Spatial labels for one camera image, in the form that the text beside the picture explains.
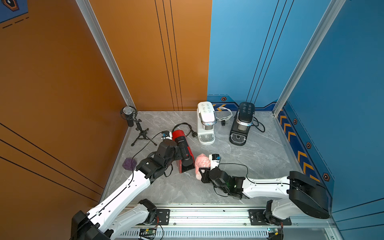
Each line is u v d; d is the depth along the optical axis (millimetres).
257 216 725
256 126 1064
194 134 1042
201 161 758
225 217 756
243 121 851
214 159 716
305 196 419
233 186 601
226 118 1118
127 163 868
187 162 773
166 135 667
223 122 1087
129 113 870
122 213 540
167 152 550
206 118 871
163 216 740
